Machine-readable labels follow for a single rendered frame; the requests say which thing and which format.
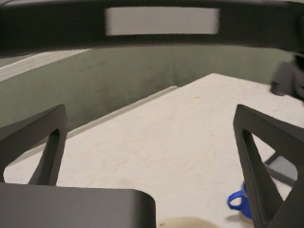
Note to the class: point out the blue ceramic mug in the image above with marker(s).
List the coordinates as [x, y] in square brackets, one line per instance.
[243, 207]

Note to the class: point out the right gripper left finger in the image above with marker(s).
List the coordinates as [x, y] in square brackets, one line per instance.
[18, 138]

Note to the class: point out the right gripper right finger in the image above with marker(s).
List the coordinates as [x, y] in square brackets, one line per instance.
[288, 141]

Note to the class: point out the beige dispenser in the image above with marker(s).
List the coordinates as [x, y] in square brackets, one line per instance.
[182, 222]

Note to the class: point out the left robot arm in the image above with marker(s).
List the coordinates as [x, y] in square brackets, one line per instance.
[43, 26]

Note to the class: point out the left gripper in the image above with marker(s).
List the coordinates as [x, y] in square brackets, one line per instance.
[279, 86]

